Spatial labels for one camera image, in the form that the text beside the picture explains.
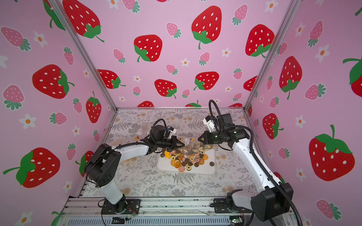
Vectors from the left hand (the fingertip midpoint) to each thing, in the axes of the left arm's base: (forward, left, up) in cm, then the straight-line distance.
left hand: (185, 145), depth 85 cm
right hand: (-3, -6, +11) cm, 13 cm away
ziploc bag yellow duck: (+14, +31, -6) cm, 35 cm away
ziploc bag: (+1, -4, -4) cm, 6 cm away
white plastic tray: (-9, -15, -13) cm, 22 cm away
